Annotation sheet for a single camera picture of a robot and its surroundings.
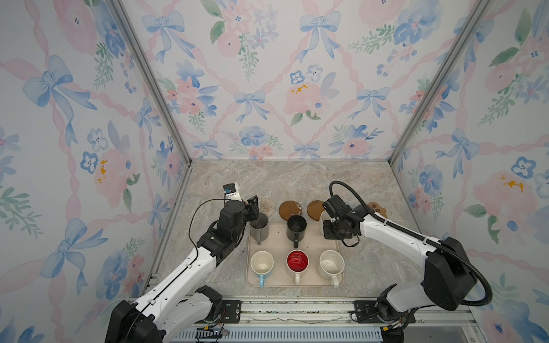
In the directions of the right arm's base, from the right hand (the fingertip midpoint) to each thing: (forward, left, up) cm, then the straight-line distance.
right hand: (327, 231), depth 86 cm
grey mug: (+3, +28, -2) cm, 28 cm away
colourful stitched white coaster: (+15, +25, -5) cm, 30 cm away
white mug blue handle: (-11, +26, -5) cm, 29 cm away
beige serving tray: (-11, +20, -5) cm, 24 cm away
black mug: (+3, +12, -2) cm, 13 cm away
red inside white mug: (-11, +12, -5) cm, 17 cm away
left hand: (+5, +30, +16) cm, 34 cm away
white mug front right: (-11, -1, -6) cm, 13 cm away
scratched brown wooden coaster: (+14, +15, -6) cm, 22 cm away
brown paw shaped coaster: (+15, -26, -6) cm, 31 cm away
